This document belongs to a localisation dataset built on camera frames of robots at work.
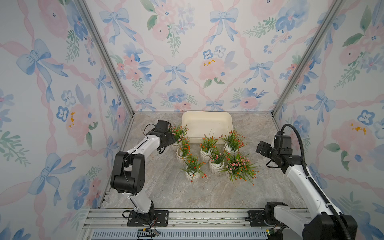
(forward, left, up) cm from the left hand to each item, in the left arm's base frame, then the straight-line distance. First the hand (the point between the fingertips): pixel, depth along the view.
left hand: (169, 140), depth 95 cm
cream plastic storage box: (+20, -31, -8) cm, 38 cm away
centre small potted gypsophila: (-17, -28, +4) cm, 33 cm away
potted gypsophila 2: (-5, -39, +6) cm, 40 cm away
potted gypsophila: (-6, -24, +5) cm, 25 cm away
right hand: (-6, -57, +9) cm, 58 cm away
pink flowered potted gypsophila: (0, -6, +8) cm, 10 cm away
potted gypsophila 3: (-21, -15, 0) cm, 26 cm away
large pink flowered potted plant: (-22, -39, +8) cm, 46 cm away
